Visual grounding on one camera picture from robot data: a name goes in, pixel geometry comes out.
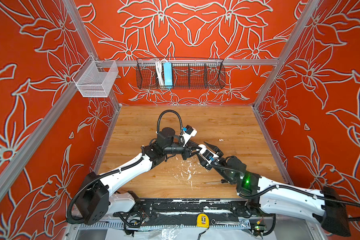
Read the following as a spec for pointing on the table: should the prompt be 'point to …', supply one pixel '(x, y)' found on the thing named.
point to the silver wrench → (214, 222)
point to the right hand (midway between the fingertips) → (199, 146)
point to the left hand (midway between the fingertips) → (201, 148)
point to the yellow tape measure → (203, 220)
